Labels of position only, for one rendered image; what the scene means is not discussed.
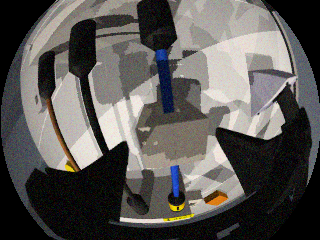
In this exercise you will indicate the orange rectangular block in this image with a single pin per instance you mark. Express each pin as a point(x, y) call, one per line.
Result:
point(216, 198)

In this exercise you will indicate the yellow short cylinder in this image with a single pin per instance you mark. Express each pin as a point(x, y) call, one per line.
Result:
point(69, 167)

